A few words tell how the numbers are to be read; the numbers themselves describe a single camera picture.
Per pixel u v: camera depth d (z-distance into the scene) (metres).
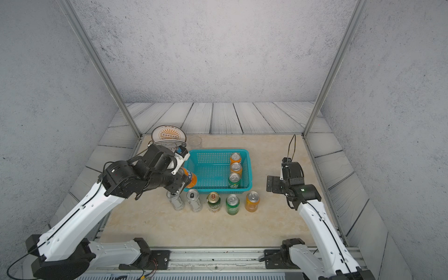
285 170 0.60
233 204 0.79
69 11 0.71
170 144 1.03
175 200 0.78
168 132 1.02
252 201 0.79
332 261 0.39
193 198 0.77
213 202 0.79
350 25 0.75
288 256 0.63
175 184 0.56
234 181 0.86
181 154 0.56
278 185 0.70
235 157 0.94
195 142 1.12
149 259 0.67
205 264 0.73
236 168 0.91
